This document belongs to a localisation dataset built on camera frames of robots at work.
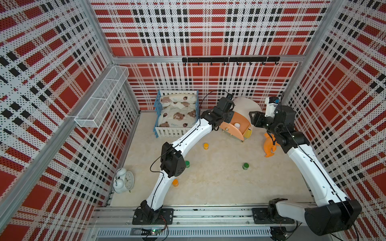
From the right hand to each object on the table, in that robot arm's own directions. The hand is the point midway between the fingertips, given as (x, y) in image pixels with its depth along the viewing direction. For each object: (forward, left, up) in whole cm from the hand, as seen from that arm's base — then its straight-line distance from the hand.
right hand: (255, 112), depth 74 cm
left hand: (+10, +12, -8) cm, 17 cm away
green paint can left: (-13, +36, -31) cm, 50 cm away
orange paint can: (-25, +42, -30) cm, 58 cm away
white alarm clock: (-27, +67, -21) cm, 75 cm away
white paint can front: (+3, +6, -13) cm, 15 cm away
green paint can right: (-15, +1, -31) cm, 34 cm away
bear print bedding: (+27, +46, -25) cm, 59 cm away
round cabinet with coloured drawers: (+2, +5, -13) cm, 14 cm away
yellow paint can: (0, +25, -32) cm, 40 cm away
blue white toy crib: (+9, +52, -27) cm, 60 cm away
